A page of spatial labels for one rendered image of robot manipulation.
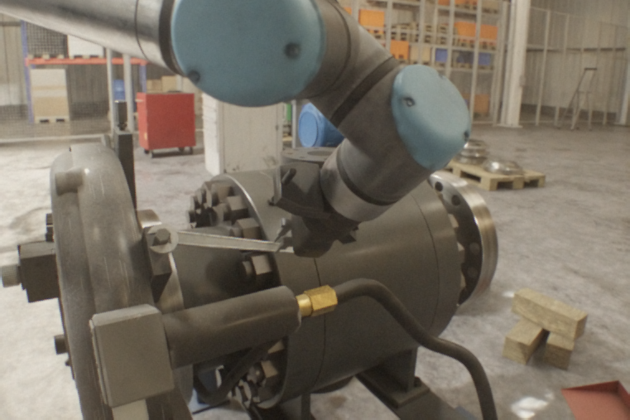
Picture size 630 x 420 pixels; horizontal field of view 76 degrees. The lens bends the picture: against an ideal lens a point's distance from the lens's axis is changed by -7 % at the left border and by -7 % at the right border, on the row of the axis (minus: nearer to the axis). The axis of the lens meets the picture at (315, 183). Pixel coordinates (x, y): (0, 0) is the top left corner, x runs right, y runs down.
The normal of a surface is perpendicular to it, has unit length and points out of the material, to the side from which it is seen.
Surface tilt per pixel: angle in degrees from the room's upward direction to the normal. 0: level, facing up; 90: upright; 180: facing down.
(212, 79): 91
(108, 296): 57
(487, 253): 79
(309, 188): 50
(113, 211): 37
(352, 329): 89
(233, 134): 90
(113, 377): 67
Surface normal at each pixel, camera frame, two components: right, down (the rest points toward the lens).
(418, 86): 0.48, -0.40
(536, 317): -0.84, 0.11
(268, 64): -0.21, 0.25
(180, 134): 0.58, 0.21
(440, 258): 0.50, -0.13
